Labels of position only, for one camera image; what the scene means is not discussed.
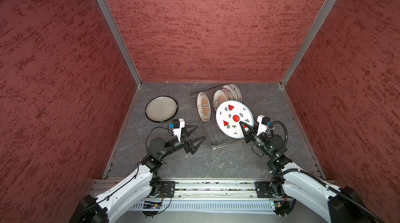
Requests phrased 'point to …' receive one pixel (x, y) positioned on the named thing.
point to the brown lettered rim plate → (203, 108)
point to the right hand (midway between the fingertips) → (238, 125)
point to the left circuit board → (152, 205)
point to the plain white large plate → (161, 109)
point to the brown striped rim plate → (161, 109)
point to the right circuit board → (282, 207)
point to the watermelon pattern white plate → (228, 115)
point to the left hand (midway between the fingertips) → (202, 134)
